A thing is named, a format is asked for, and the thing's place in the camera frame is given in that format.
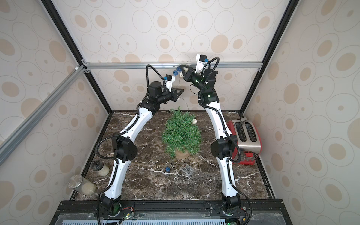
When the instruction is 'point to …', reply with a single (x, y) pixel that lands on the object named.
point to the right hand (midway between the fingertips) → (187, 65)
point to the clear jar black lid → (98, 167)
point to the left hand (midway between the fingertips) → (187, 88)
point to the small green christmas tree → (181, 136)
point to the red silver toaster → (249, 139)
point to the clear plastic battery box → (187, 170)
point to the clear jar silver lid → (84, 186)
